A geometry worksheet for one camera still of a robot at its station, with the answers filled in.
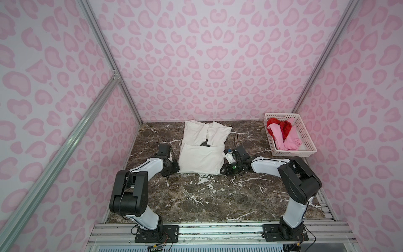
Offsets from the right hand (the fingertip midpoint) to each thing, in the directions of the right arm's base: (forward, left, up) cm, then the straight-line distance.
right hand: (221, 171), depth 93 cm
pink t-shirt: (+21, -47, +2) cm, 51 cm away
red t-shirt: (+30, -44, +5) cm, 53 cm away
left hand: (+2, +27, +1) cm, 27 cm away
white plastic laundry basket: (+17, -56, +1) cm, 58 cm away
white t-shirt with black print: (+16, +12, 0) cm, 20 cm away
